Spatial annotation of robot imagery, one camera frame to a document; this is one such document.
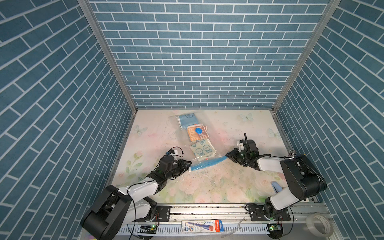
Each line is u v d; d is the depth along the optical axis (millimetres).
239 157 811
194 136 1008
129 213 444
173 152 823
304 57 897
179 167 756
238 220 736
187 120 1118
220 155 940
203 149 943
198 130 1031
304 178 463
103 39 810
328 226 687
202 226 696
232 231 696
